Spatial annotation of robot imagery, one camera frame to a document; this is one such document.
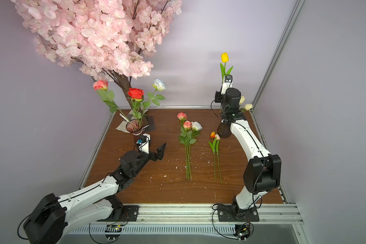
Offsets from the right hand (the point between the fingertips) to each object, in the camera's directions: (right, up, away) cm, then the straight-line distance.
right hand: (225, 82), depth 77 cm
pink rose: (-23, -17, +33) cm, 43 cm away
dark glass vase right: (+5, -26, +24) cm, 36 cm away
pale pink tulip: (+1, -32, +23) cm, 39 cm away
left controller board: (-56, -74, -5) cm, 93 cm away
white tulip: (+14, -12, +4) cm, 19 cm away
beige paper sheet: (-68, -24, +33) cm, 79 cm away
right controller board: (+6, -72, -8) cm, 73 cm away
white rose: (-14, -24, +26) cm, 38 cm away
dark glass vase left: (-51, -23, +11) cm, 58 cm away
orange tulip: (-3, -37, +19) cm, 42 cm away
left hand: (-34, -31, 0) cm, 46 cm away
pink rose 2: (-20, -23, +26) cm, 40 cm away
